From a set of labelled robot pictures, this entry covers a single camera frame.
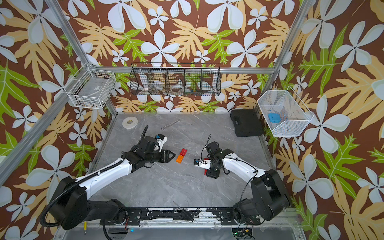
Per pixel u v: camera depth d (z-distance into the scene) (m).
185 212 0.76
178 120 1.16
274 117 0.82
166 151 0.74
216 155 0.64
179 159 0.93
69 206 0.41
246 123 1.10
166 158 0.73
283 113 0.83
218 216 0.75
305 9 0.69
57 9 0.69
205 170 0.90
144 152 0.64
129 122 1.14
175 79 0.96
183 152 0.98
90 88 0.87
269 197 0.42
